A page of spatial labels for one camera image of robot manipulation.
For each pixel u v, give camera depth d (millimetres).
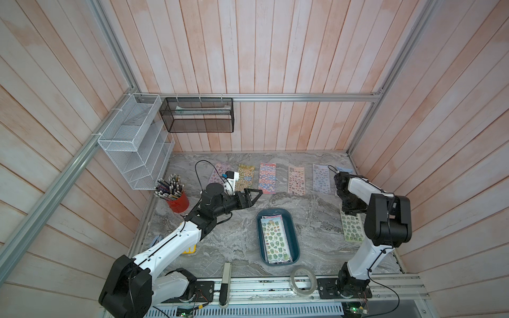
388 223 507
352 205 796
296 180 1077
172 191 844
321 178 1083
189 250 831
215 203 592
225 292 689
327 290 731
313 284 730
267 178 1079
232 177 700
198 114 1034
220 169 1114
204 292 731
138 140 738
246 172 1107
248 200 660
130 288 393
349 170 1130
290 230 877
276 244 837
